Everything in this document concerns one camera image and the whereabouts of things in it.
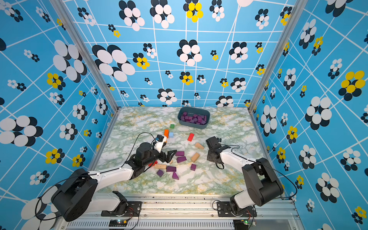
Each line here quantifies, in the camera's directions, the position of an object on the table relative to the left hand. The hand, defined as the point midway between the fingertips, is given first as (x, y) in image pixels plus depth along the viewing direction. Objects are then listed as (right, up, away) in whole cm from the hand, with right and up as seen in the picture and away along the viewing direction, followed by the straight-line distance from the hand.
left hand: (172, 146), depth 84 cm
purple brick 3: (+4, -7, +9) cm, 12 cm away
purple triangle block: (+1, -17, -1) cm, 17 cm away
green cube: (-3, +11, +25) cm, 27 cm away
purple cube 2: (-8, -16, +1) cm, 18 cm away
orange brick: (-6, +6, +19) cm, 21 cm away
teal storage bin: (+14, +18, +28) cm, 36 cm away
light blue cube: (-3, +5, +17) cm, 18 cm away
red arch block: (-10, -9, -7) cm, 15 cm away
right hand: (+27, -8, +8) cm, 29 cm away
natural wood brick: (-8, -13, +3) cm, 16 cm away
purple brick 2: (+5, -10, +7) cm, 13 cm away
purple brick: (-2, -15, +4) cm, 15 cm away
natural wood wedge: (+16, -2, +12) cm, 20 cm away
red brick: (+11, +3, +18) cm, 22 cm away
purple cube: (+12, -14, +3) cm, 18 cm away
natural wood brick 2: (+14, -9, +7) cm, 18 cm away
